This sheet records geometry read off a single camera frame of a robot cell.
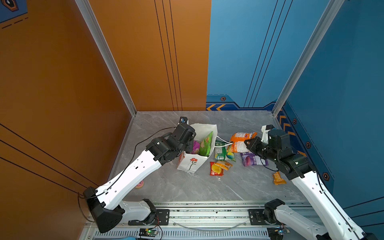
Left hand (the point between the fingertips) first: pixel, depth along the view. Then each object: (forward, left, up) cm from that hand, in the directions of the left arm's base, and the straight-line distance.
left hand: (188, 137), depth 72 cm
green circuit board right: (-35, -42, -27) cm, 61 cm away
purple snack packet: (+1, -37, -23) cm, 43 cm away
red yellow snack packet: (-4, -17, -25) cm, 30 cm away
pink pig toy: (-15, +27, -26) cm, 40 cm away
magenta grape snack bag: (+3, -4, -13) cm, 14 cm away
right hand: (-2, -26, 0) cm, 26 cm away
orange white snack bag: (+1, -25, -3) cm, 25 cm away
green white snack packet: (+6, -19, -24) cm, 31 cm away
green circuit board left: (-36, +19, -28) cm, 49 cm away
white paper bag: (-8, -2, -11) cm, 14 cm away
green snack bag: (+3, -9, -11) cm, 14 cm away
